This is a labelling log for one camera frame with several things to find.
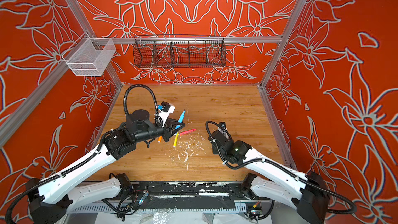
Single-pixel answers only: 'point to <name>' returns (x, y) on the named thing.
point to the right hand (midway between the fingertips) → (215, 142)
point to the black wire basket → (174, 51)
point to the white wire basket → (89, 56)
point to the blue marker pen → (181, 118)
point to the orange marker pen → (159, 139)
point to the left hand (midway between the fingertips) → (183, 122)
